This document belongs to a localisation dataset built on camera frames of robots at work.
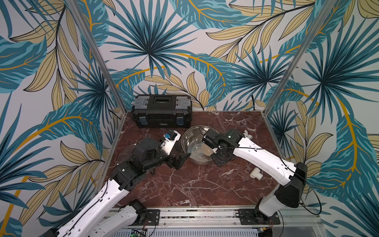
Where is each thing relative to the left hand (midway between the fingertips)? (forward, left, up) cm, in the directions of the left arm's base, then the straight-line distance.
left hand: (181, 150), depth 65 cm
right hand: (+2, -20, -11) cm, 23 cm away
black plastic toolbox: (+34, +14, -11) cm, 39 cm away
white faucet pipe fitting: (+29, -43, -26) cm, 58 cm away
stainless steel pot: (+21, -5, -28) cm, 36 cm away
